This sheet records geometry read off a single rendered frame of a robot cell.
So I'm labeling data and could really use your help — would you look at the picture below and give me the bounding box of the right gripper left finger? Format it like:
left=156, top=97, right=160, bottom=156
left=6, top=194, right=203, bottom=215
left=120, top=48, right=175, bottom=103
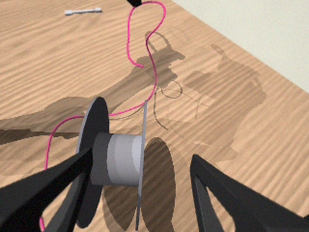
left=0, top=148, right=93, bottom=232

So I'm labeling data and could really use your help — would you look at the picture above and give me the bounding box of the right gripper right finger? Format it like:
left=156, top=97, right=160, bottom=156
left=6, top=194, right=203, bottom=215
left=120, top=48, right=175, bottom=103
left=189, top=154, right=309, bottom=232

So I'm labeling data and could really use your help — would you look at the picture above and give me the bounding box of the black cable reel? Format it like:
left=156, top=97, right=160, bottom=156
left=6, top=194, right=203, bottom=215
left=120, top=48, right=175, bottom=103
left=75, top=97, right=147, bottom=231

